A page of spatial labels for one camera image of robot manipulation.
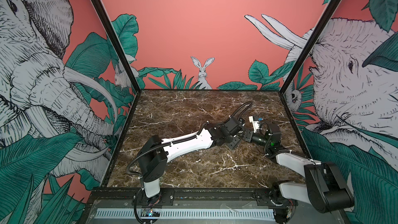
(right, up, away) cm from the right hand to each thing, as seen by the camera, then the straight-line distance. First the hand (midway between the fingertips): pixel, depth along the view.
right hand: (234, 132), depth 81 cm
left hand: (0, -2, -2) cm, 3 cm away
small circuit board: (-41, -35, -11) cm, 55 cm away
